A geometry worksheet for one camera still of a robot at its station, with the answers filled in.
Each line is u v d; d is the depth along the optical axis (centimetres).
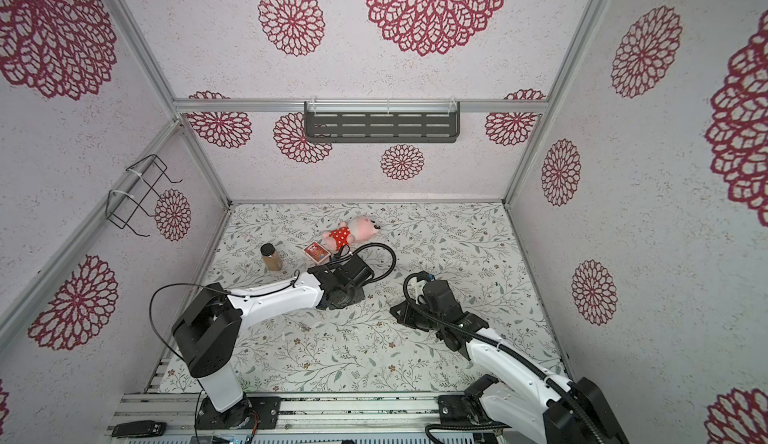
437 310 64
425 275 76
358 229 103
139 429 69
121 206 73
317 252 103
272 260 96
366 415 75
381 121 93
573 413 40
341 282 65
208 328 49
